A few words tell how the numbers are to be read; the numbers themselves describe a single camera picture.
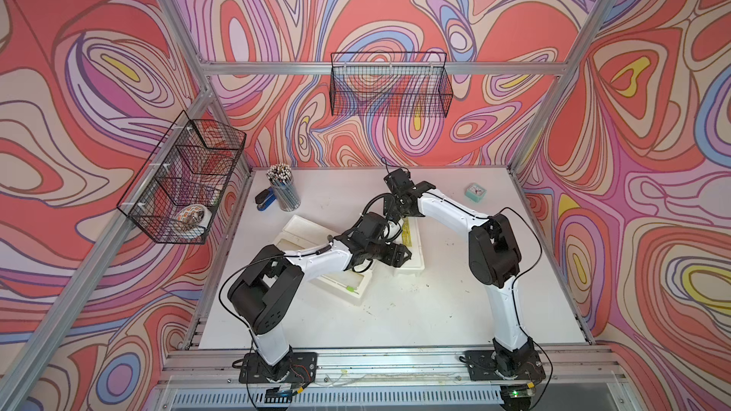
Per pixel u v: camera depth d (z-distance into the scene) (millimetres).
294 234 910
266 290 469
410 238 885
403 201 720
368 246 694
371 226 705
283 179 941
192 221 704
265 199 1066
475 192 1104
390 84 959
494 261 550
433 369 747
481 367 729
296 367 731
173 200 740
